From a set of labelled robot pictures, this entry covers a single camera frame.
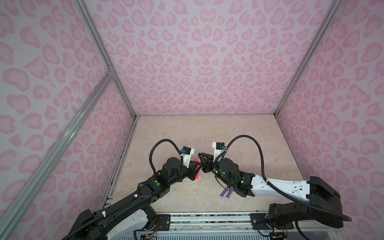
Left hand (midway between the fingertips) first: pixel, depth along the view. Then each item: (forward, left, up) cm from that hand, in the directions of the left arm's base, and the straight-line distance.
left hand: (202, 161), depth 73 cm
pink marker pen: (-5, +3, -5) cm, 8 cm away
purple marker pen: (-9, -11, -19) cm, 24 cm away
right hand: (+2, +2, +3) cm, 4 cm away
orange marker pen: (-4, +12, +13) cm, 18 cm away
